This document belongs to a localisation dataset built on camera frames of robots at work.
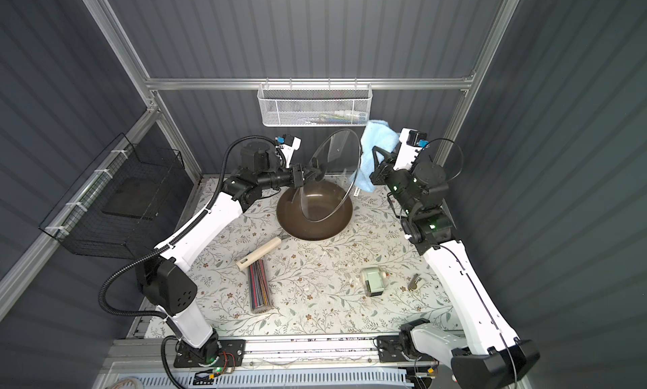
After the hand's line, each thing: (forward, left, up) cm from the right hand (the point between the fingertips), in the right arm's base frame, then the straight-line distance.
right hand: (380, 147), depth 61 cm
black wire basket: (-5, +76, -18) cm, 78 cm away
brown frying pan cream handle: (+6, +27, -43) cm, 51 cm away
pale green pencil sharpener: (-17, -2, -43) cm, 46 cm away
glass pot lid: (+18, +9, -17) cm, 27 cm away
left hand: (+3, +15, -11) cm, 19 cm away
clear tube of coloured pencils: (-20, +36, -42) cm, 59 cm away
